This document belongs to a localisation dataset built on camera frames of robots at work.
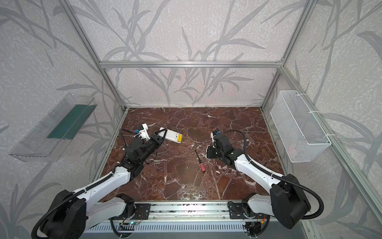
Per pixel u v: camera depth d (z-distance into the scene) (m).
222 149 0.64
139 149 0.61
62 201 0.41
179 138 0.80
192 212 0.75
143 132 0.72
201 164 0.89
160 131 0.76
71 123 0.64
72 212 0.40
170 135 0.78
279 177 0.45
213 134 0.79
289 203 0.41
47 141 0.64
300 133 0.62
